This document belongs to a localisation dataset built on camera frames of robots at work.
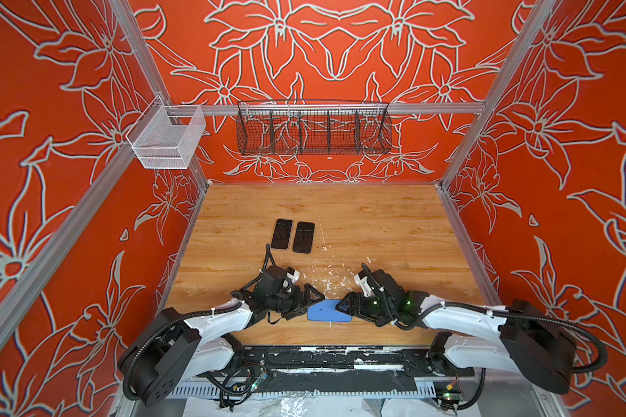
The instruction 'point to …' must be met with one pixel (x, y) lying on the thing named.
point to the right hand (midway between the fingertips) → (338, 312)
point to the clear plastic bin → (166, 135)
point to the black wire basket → (313, 127)
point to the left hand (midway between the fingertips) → (317, 304)
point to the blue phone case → (326, 311)
